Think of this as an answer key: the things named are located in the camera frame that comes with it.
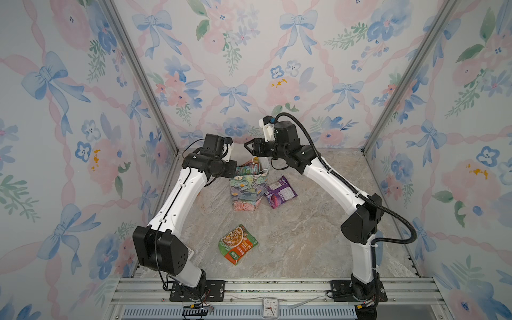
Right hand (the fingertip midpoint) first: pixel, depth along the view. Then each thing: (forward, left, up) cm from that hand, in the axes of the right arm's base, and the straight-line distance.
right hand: (248, 143), depth 78 cm
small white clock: (-50, -9, -31) cm, 60 cm away
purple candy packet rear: (-3, -14, -30) cm, 34 cm away
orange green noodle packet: (-28, +6, -32) cm, 43 cm away
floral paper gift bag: (-11, 0, -14) cm, 18 cm away
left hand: (-5, +7, -8) cm, 11 cm away
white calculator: (-32, +24, -31) cm, 51 cm away
